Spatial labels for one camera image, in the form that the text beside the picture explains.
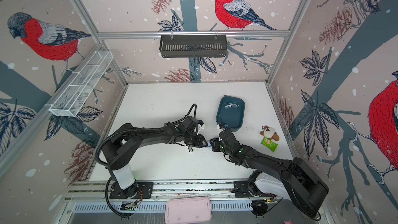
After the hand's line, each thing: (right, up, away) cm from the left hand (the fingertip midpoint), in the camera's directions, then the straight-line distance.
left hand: (206, 146), depth 84 cm
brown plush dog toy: (+38, +6, +7) cm, 39 cm away
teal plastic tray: (+17, +17, +18) cm, 30 cm away
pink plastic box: (-8, -23, -17) cm, 29 cm away
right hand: (+2, +1, +2) cm, 3 cm away
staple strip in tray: (+18, +21, +23) cm, 36 cm away
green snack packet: (+38, -1, +4) cm, 38 cm away
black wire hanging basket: (-9, +63, +23) cm, 67 cm away
